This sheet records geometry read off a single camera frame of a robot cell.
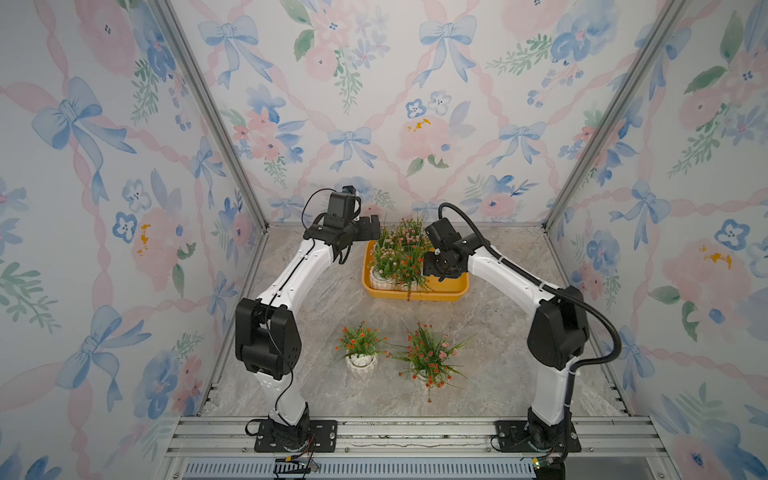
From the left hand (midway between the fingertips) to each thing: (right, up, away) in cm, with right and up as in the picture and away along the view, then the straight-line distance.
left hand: (367, 221), depth 88 cm
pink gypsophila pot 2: (+6, -7, +6) cm, 11 cm away
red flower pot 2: (-1, -32, -14) cm, 35 cm away
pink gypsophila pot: (+6, -14, +1) cm, 15 cm away
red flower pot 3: (+15, -34, -16) cm, 40 cm away
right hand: (+18, -12, +7) cm, 23 cm away
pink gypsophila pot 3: (+13, -4, +8) cm, 16 cm away
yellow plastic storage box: (+25, -20, +5) cm, 33 cm away
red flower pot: (+13, -15, +1) cm, 19 cm away
